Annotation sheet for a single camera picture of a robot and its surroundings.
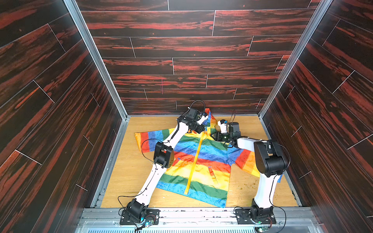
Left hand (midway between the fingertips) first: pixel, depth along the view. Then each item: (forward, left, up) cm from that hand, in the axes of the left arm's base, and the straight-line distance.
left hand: (204, 127), depth 105 cm
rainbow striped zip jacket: (-25, +1, -5) cm, 26 cm away
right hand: (-4, -8, -1) cm, 9 cm away
